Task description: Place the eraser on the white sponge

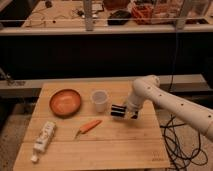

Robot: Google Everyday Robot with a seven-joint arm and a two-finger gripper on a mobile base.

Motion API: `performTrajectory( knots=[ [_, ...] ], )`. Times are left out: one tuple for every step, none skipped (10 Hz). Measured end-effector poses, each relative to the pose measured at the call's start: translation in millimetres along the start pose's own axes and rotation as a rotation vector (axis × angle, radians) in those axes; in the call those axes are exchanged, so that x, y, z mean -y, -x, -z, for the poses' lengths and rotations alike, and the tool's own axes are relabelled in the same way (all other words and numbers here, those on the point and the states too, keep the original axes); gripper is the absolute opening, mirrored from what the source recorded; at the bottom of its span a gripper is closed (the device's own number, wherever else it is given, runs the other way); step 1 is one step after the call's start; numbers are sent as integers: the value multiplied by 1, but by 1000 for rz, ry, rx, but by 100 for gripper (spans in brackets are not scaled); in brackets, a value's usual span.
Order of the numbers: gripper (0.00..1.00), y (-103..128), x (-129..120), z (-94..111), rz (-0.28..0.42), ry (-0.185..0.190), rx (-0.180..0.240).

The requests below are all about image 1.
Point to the white toothpaste tube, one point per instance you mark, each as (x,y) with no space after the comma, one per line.
(43,140)

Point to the orange crate on bench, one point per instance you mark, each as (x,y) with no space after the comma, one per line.
(142,14)

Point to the orange wooden bowl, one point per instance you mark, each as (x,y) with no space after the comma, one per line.
(65,103)

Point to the grey metal post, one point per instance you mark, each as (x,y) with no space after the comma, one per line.
(87,5)

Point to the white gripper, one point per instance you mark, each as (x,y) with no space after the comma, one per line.
(131,111)

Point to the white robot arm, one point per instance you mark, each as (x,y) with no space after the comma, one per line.
(145,88)

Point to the black bag on bench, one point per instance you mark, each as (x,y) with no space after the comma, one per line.
(119,17)

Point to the orange toy carrot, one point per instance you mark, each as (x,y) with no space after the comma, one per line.
(88,126)

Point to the translucent plastic cup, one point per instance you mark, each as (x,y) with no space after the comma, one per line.
(99,99)

